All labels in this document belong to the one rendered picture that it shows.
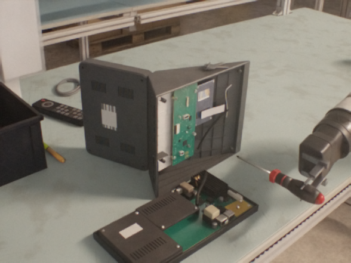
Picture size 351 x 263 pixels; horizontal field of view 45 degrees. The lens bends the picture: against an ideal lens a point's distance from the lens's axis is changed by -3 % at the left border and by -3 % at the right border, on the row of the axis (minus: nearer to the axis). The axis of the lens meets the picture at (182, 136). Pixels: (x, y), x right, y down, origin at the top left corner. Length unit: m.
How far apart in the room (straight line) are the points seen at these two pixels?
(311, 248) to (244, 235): 1.50
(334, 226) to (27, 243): 1.88
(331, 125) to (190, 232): 0.29
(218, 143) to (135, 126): 0.19
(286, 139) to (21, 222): 0.60
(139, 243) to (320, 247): 1.65
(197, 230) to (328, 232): 1.67
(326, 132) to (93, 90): 0.43
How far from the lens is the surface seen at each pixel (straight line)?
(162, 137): 0.77
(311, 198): 0.69
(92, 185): 0.85
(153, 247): 0.68
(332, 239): 2.32
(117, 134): 0.87
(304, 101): 1.23
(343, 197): 0.99
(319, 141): 0.73
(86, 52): 2.92
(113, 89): 0.82
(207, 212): 0.73
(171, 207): 0.75
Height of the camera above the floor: 1.51
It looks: 31 degrees down
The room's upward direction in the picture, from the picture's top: 2 degrees clockwise
